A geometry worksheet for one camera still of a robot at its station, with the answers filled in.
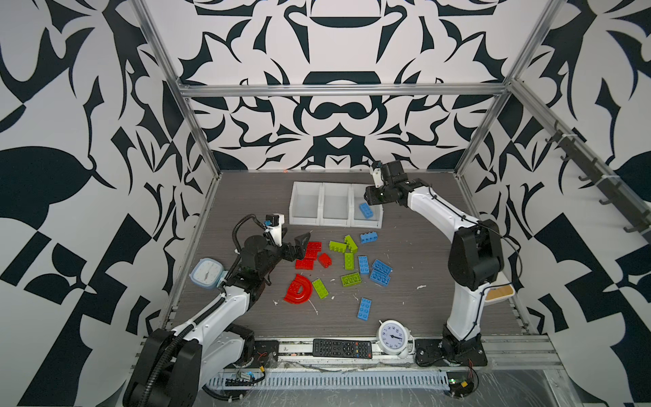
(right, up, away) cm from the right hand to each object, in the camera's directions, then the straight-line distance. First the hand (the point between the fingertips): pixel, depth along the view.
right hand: (370, 191), depth 94 cm
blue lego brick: (0, -7, +11) cm, 13 cm away
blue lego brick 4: (+3, -27, -5) cm, 27 cm away
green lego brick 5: (-18, -33, -8) cm, 39 cm away
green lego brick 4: (-8, -30, -7) cm, 32 cm away
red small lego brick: (-16, -25, -3) cm, 30 cm away
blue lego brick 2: (0, -17, +2) cm, 18 cm away
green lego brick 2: (-7, -19, 0) cm, 20 cm away
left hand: (-25, -12, -13) cm, 31 cm away
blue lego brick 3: (-3, -26, -3) cm, 27 cm away
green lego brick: (-12, -20, 0) cm, 23 cm away
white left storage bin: (-25, -5, +12) cm, 28 cm away
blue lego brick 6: (-4, -38, -13) cm, 40 cm away
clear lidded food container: (-56, -28, -7) cm, 63 cm away
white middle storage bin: (-12, -5, +13) cm, 19 cm away
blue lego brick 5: (+3, -30, -6) cm, 31 cm away
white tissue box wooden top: (+38, -33, -14) cm, 52 cm away
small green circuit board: (+21, -54, -23) cm, 62 cm away
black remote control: (-11, -46, -20) cm, 51 cm away
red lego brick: (-21, -21, 0) cm, 30 cm away
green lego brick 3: (-8, -25, -2) cm, 26 cm away
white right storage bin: (-4, -11, +10) cm, 15 cm away
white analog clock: (+4, -44, -19) cm, 48 cm away
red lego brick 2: (-24, -26, -4) cm, 35 cm away
